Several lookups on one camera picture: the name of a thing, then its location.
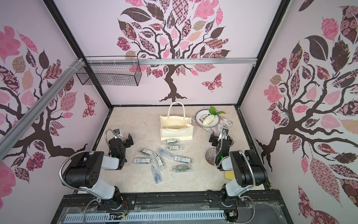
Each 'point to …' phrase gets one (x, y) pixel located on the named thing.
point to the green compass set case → (182, 168)
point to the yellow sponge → (229, 175)
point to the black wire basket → (111, 74)
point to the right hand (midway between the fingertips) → (222, 132)
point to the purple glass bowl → (210, 154)
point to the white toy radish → (213, 112)
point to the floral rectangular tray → (223, 123)
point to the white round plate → (201, 115)
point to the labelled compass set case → (183, 159)
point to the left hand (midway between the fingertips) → (124, 137)
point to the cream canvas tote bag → (176, 128)
